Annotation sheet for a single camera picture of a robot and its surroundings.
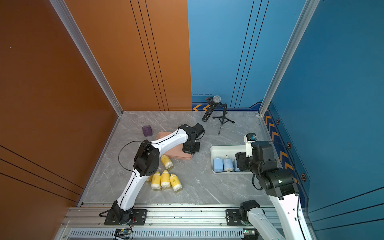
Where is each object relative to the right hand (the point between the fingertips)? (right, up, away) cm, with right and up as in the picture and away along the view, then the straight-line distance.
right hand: (241, 154), depth 68 cm
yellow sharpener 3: (-37, -16, +11) cm, 42 cm away
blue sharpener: (+1, -12, +16) cm, 20 cm away
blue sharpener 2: (-9, -10, +17) cm, 21 cm away
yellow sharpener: (-38, -7, +15) cm, 41 cm away
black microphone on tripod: (-9, +29, +24) cm, 38 cm away
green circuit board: (-57, -39, +4) cm, 69 cm away
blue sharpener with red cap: (-3, -10, +15) cm, 18 cm away
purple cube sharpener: (-56, +9, +37) cm, 68 cm away
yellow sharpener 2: (-42, -17, +11) cm, 47 cm away
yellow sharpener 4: (-32, -17, +9) cm, 37 cm away
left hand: (-21, -4, +28) cm, 35 cm away
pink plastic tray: (-32, -4, +21) cm, 38 cm away
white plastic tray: (-5, -4, +29) cm, 30 cm away
